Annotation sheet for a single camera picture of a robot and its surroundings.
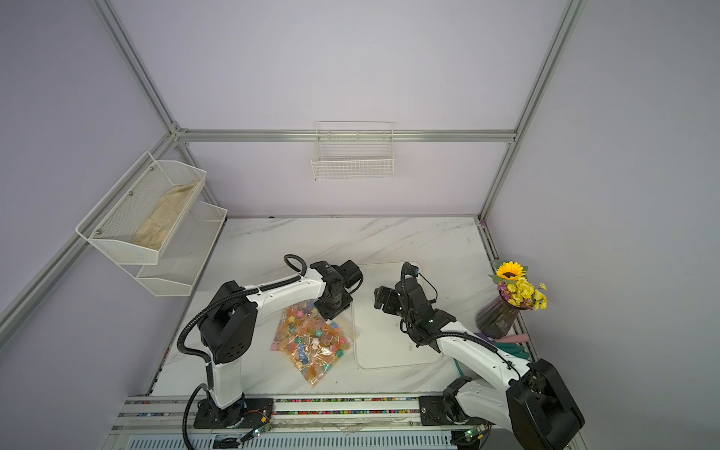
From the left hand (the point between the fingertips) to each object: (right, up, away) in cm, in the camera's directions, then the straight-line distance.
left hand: (342, 312), depth 88 cm
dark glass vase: (+46, +1, -9) cm, 47 cm away
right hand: (+15, +5, -2) cm, 16 cm away
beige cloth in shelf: (-51, +31, -8) cm, 60 cm away
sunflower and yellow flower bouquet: (+46, +11, -17) cm, 51 cm away
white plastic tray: (+12, -9, -2) cm, 15 cm away
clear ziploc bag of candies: (-9, -8, -5) cm, 13 cm away
